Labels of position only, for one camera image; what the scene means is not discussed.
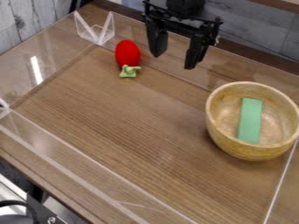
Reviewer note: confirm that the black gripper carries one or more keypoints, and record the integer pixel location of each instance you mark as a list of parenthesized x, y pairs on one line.
[(186, 17)]

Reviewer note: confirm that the green stick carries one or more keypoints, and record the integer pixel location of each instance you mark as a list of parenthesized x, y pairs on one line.
[(250, 120)]

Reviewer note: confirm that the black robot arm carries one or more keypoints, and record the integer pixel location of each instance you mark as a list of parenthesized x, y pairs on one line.
[(185, 17)]

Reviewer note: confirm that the light wooden bowl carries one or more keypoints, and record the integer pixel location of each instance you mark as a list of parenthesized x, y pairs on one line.
[(279, 130)]

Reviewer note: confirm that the red plush strawberry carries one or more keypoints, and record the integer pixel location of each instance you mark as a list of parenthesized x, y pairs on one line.
[(129, 56)]

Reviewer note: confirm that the black metal table clamp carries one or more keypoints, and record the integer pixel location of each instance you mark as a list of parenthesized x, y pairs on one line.
[(46, 216)]

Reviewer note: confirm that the clear acrylic corner bracket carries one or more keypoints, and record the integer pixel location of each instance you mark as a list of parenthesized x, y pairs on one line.
[(96, 34)]

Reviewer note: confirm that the clear acrylic tray wall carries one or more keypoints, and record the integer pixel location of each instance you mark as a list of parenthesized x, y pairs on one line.
[(105, 197)]

